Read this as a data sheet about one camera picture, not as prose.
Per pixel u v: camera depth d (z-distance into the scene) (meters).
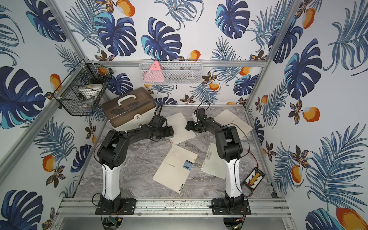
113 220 0.73
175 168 0.88
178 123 1.17
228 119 1.15
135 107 0.92
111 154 0.54
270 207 0.75
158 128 0.81
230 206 0.65
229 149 0.58
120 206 0.70
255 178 0.82
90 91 0.80
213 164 0.92
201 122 0.80
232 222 0.71
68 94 0.76
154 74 0.90
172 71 1.00
